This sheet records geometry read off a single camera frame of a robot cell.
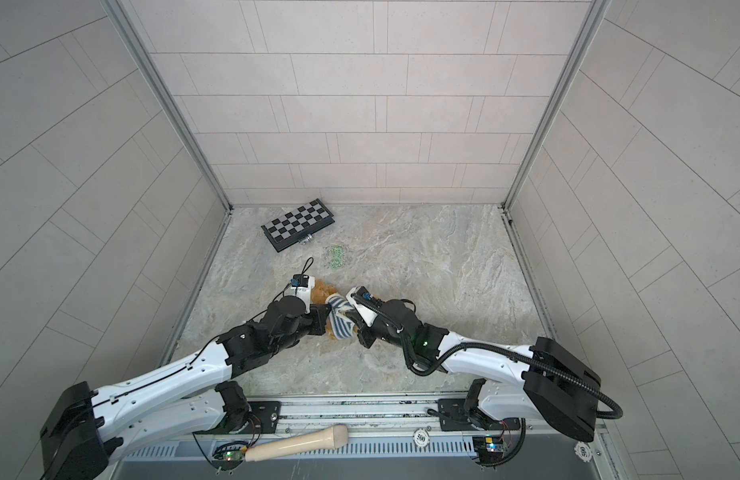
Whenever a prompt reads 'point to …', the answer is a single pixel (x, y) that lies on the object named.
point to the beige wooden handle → (335, 437)
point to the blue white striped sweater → (343, 326)
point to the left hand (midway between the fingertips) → (340, 307)
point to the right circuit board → (488, 449)
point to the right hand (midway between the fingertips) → (346, 319)
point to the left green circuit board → (229, 456)
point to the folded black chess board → (297, 224)
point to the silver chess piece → (307, 239)
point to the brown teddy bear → (320, 292)
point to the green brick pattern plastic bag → (336, 256)
